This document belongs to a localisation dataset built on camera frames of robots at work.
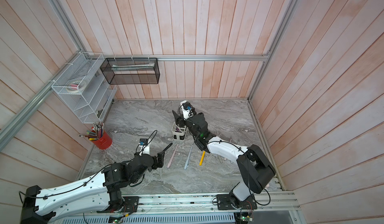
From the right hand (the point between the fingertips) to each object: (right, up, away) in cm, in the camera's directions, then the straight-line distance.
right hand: (178, 108), depth 80 cm
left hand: (-11, -25, -4) cm, 27 cm away
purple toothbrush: (-1, -13, +11) cm, 17 cm away
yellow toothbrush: (+13, -31, +8) cm, 35 cm away
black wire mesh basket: (-29, +23, +9) cm, 38 cm away
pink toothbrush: (-5, -29, +10) cm, 31 cm away
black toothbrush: (-8, -25, +13) cm, 29 cm away
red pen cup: (-45, -21, +8) cm, 51 cm away
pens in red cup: (-48, -14, +4) cm, 50 cm away
